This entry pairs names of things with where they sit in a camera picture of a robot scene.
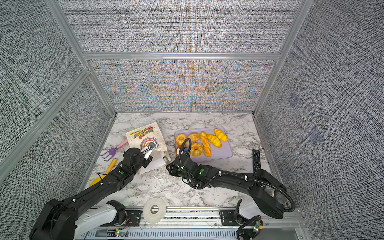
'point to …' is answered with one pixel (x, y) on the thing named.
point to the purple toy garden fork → (112, 151)
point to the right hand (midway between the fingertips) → (166, 167)
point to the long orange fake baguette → (206, 144)
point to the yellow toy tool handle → (109, 169)
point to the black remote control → (256, 160)
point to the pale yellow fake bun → (194, 137)
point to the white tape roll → (158, 217)
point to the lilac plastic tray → (224, 152)
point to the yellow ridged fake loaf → (221, 135)
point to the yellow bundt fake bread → (179, 139)
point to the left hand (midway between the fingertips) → (147, 149)
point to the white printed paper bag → (140, 138)
